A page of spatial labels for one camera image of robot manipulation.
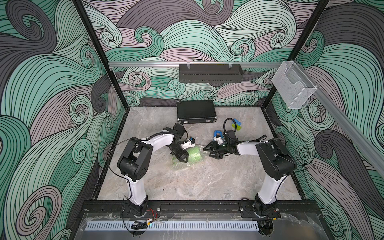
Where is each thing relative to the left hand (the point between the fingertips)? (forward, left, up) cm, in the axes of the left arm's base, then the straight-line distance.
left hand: (184, 156), depth 89 cm
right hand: (+3, -13, 0) cm, 13 cm away
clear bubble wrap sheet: (-6, 0, 0) cm, 6 cm away
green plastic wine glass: (-1, -6, +4) cm, 8 cm away
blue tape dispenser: (+17, -23, +2) cm, 28 cm away
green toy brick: (+24, -39, -2) cm, 46 cm away
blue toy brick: (+30, -39, -2) cm, 50 cm away
